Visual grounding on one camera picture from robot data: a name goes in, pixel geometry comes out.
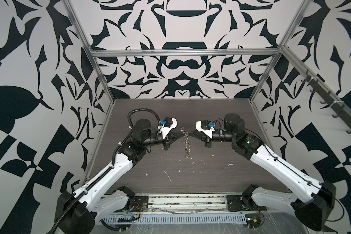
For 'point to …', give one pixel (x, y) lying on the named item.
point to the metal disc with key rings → (187, 146)
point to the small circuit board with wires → (253, 220)
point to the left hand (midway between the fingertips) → (184, 129)
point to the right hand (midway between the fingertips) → (190, 132)
